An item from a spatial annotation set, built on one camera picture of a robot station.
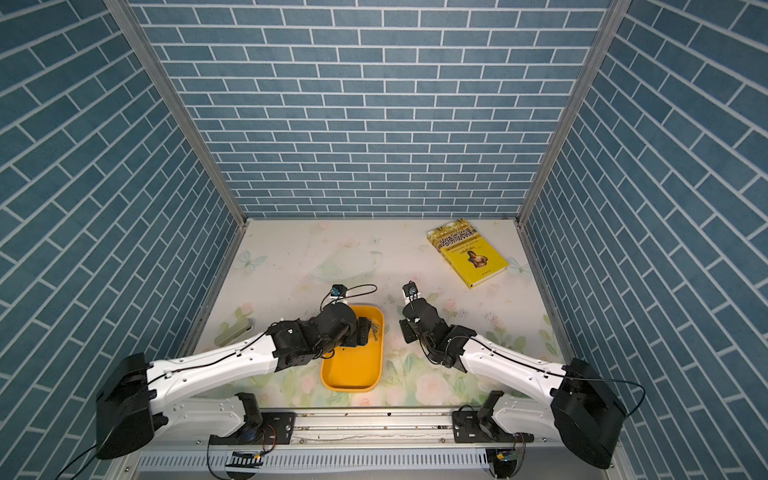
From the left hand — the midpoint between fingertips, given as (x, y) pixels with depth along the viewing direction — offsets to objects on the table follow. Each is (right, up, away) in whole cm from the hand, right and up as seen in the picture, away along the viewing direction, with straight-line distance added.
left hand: (368, 328), depth 79 cm
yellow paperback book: (+34, +18, +27) cm, 47 cm away
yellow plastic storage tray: (-3, -12, +4) cm, 14 cm away
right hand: (+11, +3, +5) cm, 13 cm away
